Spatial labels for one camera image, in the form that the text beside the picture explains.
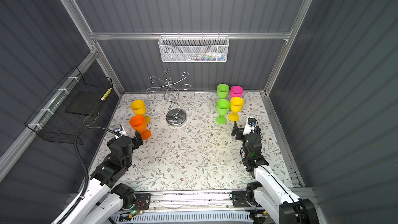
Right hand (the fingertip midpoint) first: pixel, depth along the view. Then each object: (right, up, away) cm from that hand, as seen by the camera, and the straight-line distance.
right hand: (246, 123), depth 82 cm
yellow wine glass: (-62, +8, +10) cm, 63 cm away
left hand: (-61, -5, -6) cm, 61 cm away
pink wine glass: (-1, +19, +21) cm, 28 cm away
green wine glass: (-10, +19, +19) cm, 29 cm away
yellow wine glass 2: (-3, +9, +12) cm, 15 cm away
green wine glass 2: (-11, +8, +10) cm, 17 cm away
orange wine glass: (-61, -1, +9) cm, 62 cm away
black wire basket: (-88, +6, -9) cm, 88 cm away
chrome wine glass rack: (-42, +3, +22) cm, 47 cm away
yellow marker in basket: (-75, +16, 0) cm, 77 cm away
